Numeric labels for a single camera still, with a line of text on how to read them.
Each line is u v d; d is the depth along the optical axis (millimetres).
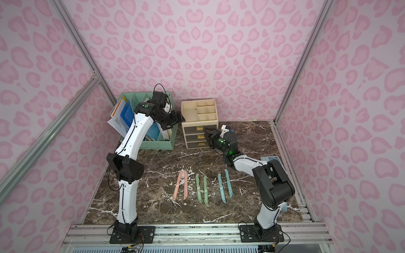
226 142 699
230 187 878
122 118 949
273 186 476
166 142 1092
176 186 881
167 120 762
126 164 537
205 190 863
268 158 982
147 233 736
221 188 878
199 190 866
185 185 885
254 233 722
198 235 746
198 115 882
